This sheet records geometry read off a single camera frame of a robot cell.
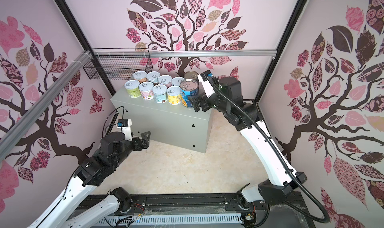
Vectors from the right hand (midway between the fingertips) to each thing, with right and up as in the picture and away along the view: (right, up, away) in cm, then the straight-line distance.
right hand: (200, 90), depth 62 cm
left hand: (-27, -20, +7) cm, 35 cm away
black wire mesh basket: (-53, +23, +33) cm, 66 cm away
